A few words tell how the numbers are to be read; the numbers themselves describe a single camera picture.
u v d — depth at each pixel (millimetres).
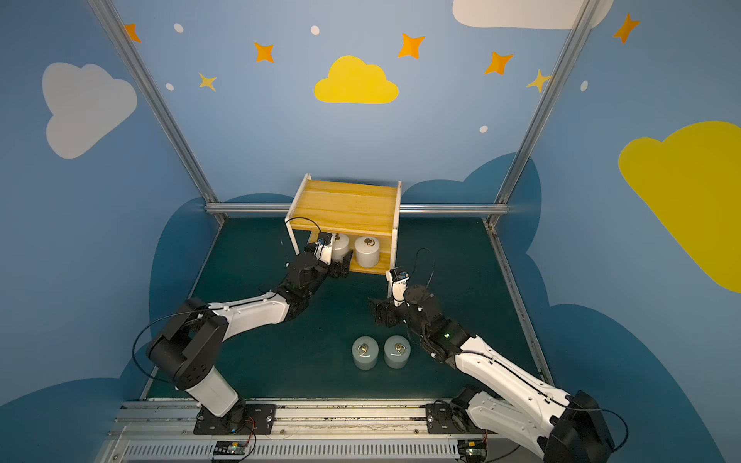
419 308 564
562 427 405
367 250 820
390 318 689
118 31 716
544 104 861
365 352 779
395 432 744
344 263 808
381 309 686
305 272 678
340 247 820
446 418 752
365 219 766
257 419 738
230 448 718
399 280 672
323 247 744
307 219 699
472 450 729
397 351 783
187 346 461
